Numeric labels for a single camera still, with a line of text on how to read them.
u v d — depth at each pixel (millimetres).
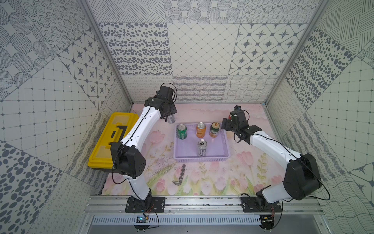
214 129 927
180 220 703
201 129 932
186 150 956
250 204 745
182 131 929
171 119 887
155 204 734
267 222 725
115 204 752
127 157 451
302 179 425
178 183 805
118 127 838
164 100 583
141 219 715
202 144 816
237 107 766
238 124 661
